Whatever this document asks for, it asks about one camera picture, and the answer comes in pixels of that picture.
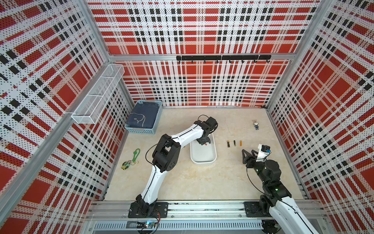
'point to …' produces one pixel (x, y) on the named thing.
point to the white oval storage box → (203, 154)
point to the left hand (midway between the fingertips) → (200, 136)
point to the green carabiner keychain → (126, 165)
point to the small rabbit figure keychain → (256, 125)
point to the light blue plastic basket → (146, 131)
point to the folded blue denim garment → (143, 115)
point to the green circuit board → (147, 224)
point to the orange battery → (241, 143)
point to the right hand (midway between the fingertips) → (248, 150)
